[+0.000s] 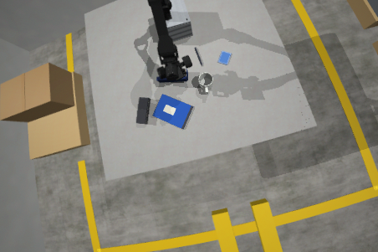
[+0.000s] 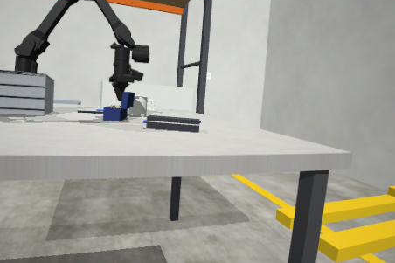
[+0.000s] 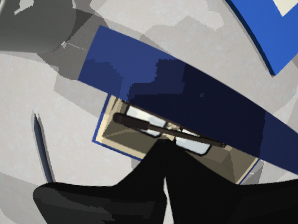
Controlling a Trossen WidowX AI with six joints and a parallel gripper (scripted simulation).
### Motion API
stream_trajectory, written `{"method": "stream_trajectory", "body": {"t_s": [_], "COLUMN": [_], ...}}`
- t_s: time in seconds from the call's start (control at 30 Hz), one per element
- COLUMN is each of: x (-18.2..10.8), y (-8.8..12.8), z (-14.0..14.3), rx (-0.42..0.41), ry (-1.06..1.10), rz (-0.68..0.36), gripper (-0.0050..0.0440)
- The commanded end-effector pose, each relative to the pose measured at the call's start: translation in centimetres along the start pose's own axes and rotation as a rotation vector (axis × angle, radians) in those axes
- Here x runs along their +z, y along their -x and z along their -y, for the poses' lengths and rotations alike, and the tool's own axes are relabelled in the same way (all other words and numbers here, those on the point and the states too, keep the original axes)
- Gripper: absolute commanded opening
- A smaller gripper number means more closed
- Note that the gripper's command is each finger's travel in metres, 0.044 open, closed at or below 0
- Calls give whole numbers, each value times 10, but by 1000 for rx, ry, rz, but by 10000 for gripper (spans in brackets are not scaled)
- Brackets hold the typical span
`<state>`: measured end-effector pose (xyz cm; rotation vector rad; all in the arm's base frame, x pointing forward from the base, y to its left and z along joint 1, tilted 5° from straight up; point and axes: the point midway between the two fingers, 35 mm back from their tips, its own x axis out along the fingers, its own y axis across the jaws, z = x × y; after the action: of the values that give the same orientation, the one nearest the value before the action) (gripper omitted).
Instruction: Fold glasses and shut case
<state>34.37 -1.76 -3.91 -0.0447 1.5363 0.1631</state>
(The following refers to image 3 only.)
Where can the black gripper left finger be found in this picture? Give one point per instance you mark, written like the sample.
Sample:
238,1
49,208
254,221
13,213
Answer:
139,198

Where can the white mug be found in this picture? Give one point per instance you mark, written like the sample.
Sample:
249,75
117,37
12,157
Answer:
35,26

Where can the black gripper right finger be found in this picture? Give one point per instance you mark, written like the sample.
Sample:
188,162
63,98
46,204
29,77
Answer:
199,195

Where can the blue notebook with white label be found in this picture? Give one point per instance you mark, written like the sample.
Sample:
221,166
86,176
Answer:
272,26

